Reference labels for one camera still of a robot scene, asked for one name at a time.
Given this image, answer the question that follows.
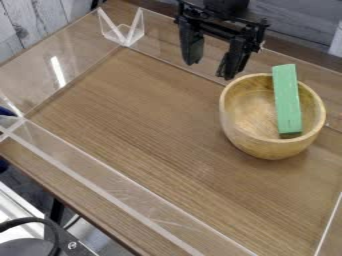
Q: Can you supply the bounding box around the light wooden bowl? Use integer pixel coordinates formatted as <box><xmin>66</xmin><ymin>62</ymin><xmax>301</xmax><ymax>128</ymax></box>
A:
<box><xmin>219</xmin><ymin>73</ymin><xmax>327</xmax><ymax>160</ymax></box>

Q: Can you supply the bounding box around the black cable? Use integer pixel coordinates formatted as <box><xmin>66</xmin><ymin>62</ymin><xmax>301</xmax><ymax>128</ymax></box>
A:
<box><xmin>0</xmin><ymin>216</ymin><xmax>63</xmax><ymax>256</ymax></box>

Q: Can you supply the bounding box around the blue object at edge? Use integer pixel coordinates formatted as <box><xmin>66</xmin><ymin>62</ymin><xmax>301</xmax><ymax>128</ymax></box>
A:
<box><xmin>0</xmin><ymin>106</ymin><xmax>18</xmax><ymax>117</ymax></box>

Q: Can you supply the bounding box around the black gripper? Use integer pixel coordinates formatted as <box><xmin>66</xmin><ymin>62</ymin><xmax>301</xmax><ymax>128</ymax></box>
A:
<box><xmin>175</xmin><ymin>0</ymin><xmax>270</xmax><ymax>80</ymax></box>

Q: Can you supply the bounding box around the green wooden block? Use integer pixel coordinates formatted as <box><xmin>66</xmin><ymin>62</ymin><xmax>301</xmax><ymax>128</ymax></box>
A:
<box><xmin>271</xmin><ymin>64</ymin><xmax>303</xmax><ymax>138</ymax></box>

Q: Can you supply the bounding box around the clear acrylic corner bracket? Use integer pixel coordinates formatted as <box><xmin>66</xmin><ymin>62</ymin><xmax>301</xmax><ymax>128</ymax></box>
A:
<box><xmin>98</xmin><ymin>8</ymin><xmax>144</xmax><ymax>47</ymax></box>

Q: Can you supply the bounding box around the black table leg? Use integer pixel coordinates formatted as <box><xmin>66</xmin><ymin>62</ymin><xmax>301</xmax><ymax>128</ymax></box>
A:
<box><xmin>50</xmin><ymin>199</ymin><xmax>66</xmax><ymax>225</ymax></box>

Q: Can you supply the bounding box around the black metal clamp plate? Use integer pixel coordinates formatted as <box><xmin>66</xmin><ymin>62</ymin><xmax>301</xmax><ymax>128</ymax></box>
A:
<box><xmin>43</xmin><ymin>223</ymin><xmax>99</xmax><ymax>256</ymax></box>

